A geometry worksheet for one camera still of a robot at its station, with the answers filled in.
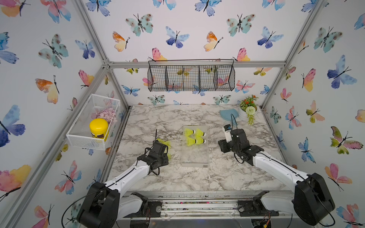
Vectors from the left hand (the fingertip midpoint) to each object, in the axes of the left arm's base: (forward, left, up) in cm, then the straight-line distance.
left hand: (166, 157), depth 88 cm
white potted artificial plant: (+31, -56, +10) cm, 65 cm away
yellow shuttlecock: (+18, -22, -1) cm, 28 cm away
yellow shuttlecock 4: (+12, -15, 0) cm, 19 cm away
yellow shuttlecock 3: (+13, -22, -2) cm, 25 cm away
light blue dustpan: (+39, -48, -5) cm, 62 cm away
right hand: (+7, -35, +9) cm, 37 cm away
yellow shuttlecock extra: (+2, -1, -3) cm, 4 cm away
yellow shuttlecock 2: (+19, -14, 0) cm, 24 cm away
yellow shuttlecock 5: (+12, 0, -3) cm, 12 cm away
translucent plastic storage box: (+3, -19, -4) cm, 19 cm away
